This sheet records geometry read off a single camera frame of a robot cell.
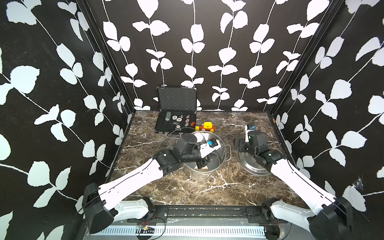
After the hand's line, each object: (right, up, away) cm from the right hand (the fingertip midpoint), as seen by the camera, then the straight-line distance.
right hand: (240, 137), depth 82 cm
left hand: (-16, -5, -14) cm, 22 cm away
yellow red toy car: (-17, +6, +23) cm, 29 cm away
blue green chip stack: (-46, +15, +32) cm, 58 cm away
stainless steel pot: (-11, -16, +12) cm, 23 cm away
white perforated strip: (-10, -44, -12) cm, 47 cm away
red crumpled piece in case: (-28, +8, +29) cm, 41 cm away
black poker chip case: (-40, +21, +32) cm, 55 cm away
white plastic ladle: (+1, +4, -10) cm, 11 cm away
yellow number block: (-24, +4, +27) cm, 37 cm away
